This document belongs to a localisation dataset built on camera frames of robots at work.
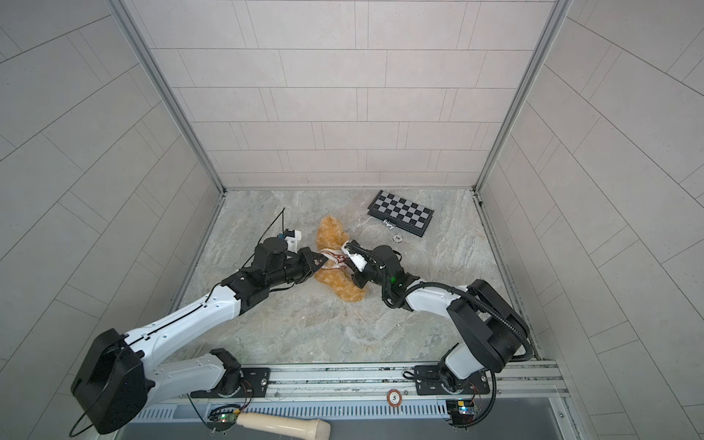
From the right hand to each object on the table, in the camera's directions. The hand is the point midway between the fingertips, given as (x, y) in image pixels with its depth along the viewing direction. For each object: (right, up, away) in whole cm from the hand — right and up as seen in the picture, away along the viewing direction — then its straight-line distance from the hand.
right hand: (346, 262), depth 85 cm
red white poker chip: (+13, -32, -15) cm, 38 cm away
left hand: (-2, +3, -9) cm, 10 cm away
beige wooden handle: (-13, -34, -22) cm, 43 cm away
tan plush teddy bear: (-4, +9, -2) cm, 10 cm away
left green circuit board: (-28, -33, -20) cm, 48 cm away
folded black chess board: (+21, +14, +20) cm, 33 cm away
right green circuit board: (+30, -35, -17) cm, 49 cm away
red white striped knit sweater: (-3, +3, -4) cm, 6 cm away
